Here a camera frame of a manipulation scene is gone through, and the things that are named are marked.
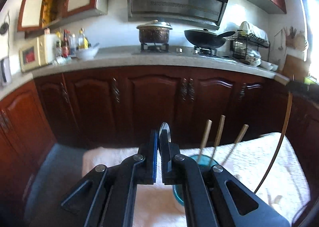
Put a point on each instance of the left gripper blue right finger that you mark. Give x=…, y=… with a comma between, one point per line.
x=167, y=152

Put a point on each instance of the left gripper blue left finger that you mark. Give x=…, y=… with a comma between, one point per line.
x=147, y=168

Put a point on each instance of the metal spoon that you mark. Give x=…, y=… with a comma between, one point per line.
x=165, y=127

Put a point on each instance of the wooden chopstick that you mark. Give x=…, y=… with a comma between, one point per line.
x=283, y=132
x=217, y=138
x=204, y=139
x=237, y=140

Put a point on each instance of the white floral cup blue inside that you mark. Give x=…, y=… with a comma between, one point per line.
x=190, y=191

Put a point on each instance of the dark wood lower cabinets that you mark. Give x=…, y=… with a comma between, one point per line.
x=119, y=106

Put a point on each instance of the gas stove top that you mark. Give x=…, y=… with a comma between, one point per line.
x=165, y=49

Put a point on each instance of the white quilted table cloth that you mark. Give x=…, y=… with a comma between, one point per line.
x=285, y=189

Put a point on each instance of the black wok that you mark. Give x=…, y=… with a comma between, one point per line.
x=207, y=40

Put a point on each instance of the steel pot with lid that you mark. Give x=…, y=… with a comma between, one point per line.
x=154, y=32

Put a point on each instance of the dish rack with dishes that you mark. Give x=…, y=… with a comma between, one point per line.
x=246, y=43

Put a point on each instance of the white bowl on counter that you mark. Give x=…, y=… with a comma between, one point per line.
x=87, y=54

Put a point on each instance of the yellow oil bottle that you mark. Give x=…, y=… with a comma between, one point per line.
x=82, y=40

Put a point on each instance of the dark sauce bottle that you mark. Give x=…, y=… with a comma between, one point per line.
x=65, y=45

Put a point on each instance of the wooden cutting board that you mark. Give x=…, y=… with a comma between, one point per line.
x=295, y=68

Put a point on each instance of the cream microwave oven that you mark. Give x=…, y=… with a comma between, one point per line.
x=38, y=52

